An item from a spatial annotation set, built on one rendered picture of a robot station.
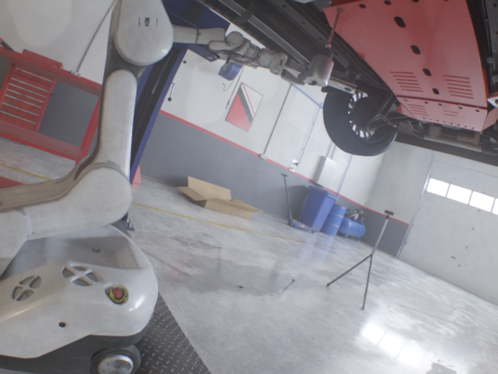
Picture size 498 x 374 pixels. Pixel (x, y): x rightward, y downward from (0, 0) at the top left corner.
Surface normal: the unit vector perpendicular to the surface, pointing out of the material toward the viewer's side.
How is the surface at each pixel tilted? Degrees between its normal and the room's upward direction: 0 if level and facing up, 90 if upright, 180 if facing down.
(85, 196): 90
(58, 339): 90
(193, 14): 90
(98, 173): 80
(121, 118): 90
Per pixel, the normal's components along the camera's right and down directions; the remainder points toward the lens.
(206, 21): 0.57, 0.26
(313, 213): -0.75, -0.22
